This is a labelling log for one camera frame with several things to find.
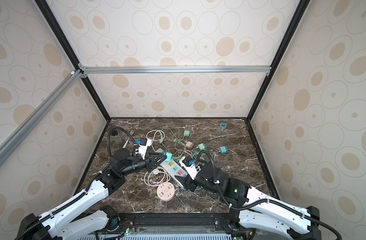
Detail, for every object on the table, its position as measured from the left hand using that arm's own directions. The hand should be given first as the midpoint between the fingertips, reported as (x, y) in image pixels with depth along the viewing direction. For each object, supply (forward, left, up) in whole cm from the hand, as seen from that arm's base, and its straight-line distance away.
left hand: (167, 157), depth 67 cm
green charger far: (+34, -9, -26) cm, 44 cm away
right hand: (-5, -6, -2) cm, 8 cm away
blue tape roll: (+43, -37, -28) cm, 63 cm away
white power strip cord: (+29, +9, -26) cm, 40 cm away
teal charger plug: (+20, -33, -25) cm, 46 cm away
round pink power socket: (-8, +3, -24) cm, 25 cm away
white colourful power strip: (+6, 0, -24) cm, 25 cm away
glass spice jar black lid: (+26, +39, -21) cm, 51 cm away
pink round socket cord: (+1, +10, -27) cm, 29 cm away
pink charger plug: (+24, -10, -26) cm, 37 cm away
